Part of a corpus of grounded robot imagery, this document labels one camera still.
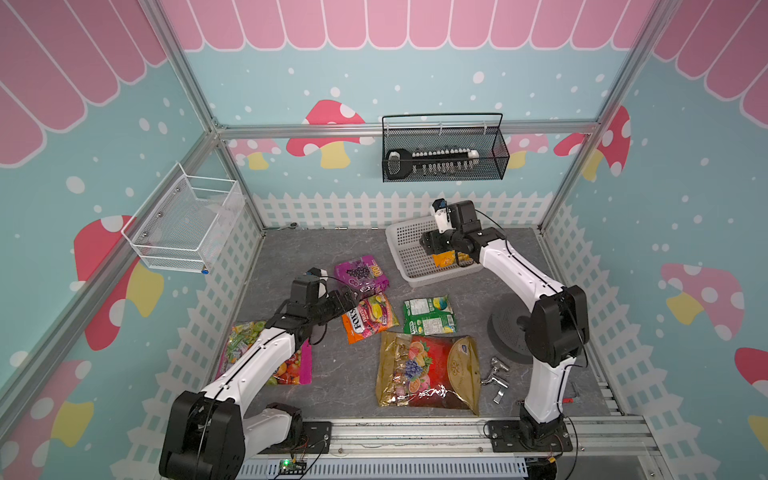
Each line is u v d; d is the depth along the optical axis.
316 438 0.74
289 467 0.73
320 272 0.80
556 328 0.49
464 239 0.68
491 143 0.94
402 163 0.89
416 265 1.09
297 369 0.85
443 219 0.81
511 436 0.74
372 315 0.94
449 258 0.81
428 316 0.94
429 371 0.80
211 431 0.40
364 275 1.00
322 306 0.73
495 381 0.81
